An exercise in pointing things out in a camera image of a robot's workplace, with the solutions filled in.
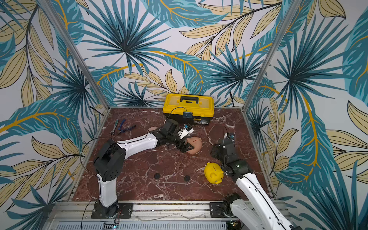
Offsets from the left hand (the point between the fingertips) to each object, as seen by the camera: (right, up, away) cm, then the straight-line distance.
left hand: (189, 143), depth 87 cm
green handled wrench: (-54, +11, +20) cm, 59 cm away
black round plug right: (-2, -20, -3) cm, 21 cm away
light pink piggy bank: (-25, +9, +10) cm, 28 cm away
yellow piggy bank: (+13, -15, -9) cm, 22 cm away
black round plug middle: (-20, -19, -1) cm, 28 cm away
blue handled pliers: (-50, +12, +21) cm, 56 cm away
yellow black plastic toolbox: (+8, +22, +10) cm, 26 cm away
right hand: (+15, -1, -8) cm, 17 cm away
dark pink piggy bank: (+4, 0, +3) cm, 5 cm away
